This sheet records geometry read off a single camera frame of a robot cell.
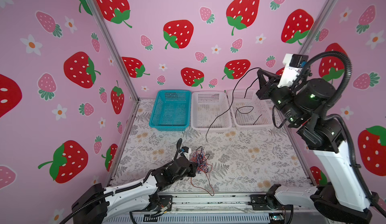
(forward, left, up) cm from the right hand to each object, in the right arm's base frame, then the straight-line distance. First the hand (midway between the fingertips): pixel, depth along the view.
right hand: (258, 69), depth 48 cm
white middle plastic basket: (+36, +19, -59) cm, 71 cm away
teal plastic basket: (+28, +46, -57) cm, 79 cm away
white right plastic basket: (+24, -10, -59) cm, 64 cm away
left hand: (-14, +19, -51) cm, 56 cm away
